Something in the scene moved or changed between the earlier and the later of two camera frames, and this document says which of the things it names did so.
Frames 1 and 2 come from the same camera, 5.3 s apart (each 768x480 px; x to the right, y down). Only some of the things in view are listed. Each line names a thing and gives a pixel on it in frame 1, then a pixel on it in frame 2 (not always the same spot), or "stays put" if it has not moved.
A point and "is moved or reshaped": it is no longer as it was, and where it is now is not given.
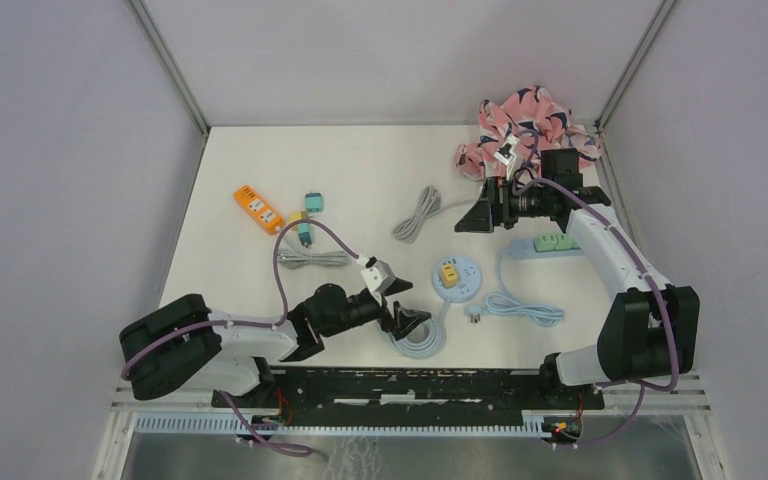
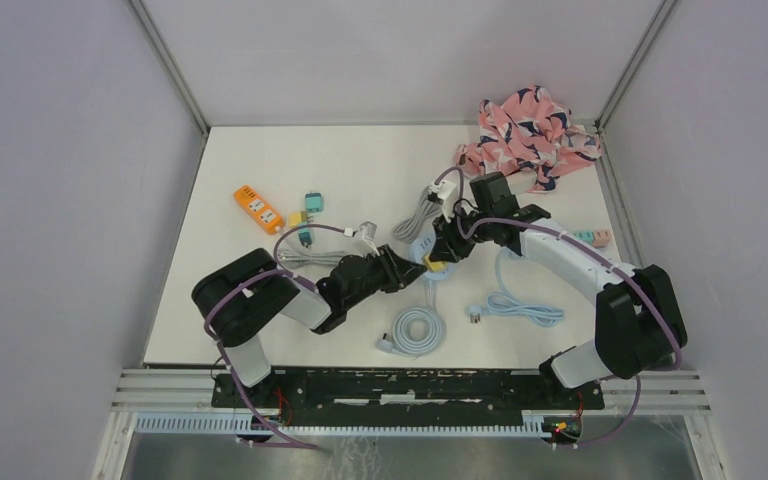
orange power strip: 258,209 stays put
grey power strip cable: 289,258 stays put
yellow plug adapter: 294,216 stays put
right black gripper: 479,218 to 448,245
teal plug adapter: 314,202 stays put
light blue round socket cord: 456,279 is moved or reshaped
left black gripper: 404,319 to 397,272
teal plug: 304,234 stays put
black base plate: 409,393 stays put
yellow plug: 448,275 is moved or reshaped
